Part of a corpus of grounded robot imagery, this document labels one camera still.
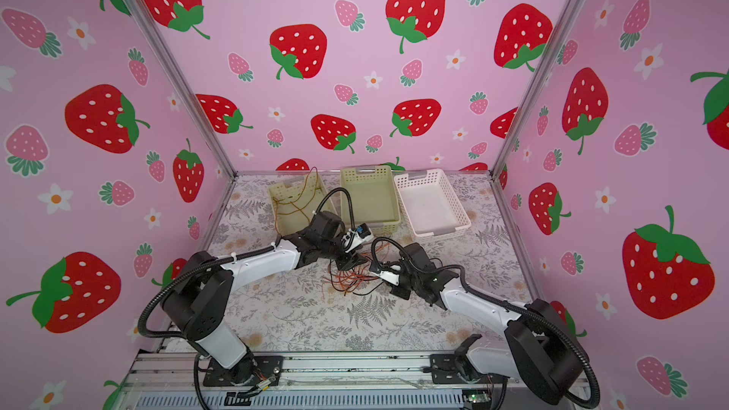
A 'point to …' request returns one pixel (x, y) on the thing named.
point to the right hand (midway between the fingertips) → (386, 273)
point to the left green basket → (289, 190)
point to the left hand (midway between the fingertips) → (364, 251)
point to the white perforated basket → (430, 205)
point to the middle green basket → (375, 198)
